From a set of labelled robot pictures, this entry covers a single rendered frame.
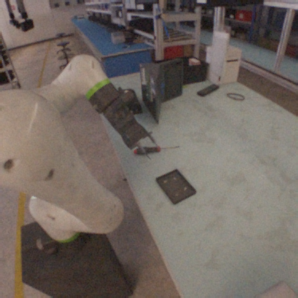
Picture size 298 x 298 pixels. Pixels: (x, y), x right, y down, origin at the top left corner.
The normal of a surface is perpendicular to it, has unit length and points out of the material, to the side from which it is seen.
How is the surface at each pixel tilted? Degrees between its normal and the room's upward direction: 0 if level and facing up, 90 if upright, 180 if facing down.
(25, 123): 53
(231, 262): 0
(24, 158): 84
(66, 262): 0
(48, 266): 0
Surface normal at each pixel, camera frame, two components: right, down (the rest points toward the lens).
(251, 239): -0.06, -0.75
